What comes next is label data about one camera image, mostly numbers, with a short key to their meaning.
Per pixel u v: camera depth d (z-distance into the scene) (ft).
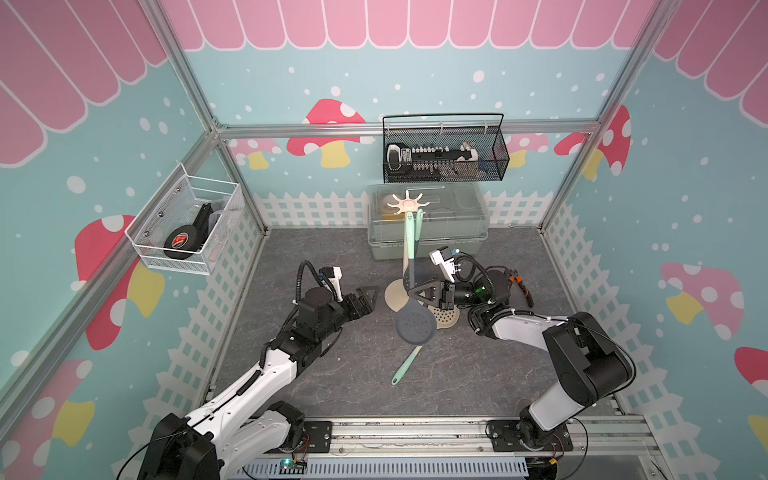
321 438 2.43
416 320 2.32
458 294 2.28
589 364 1.51
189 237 2.24
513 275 3.46
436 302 2.29
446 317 3.09
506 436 2.44
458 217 3.33
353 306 2.28
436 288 2.29
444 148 3.00
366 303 2.29
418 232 2.42
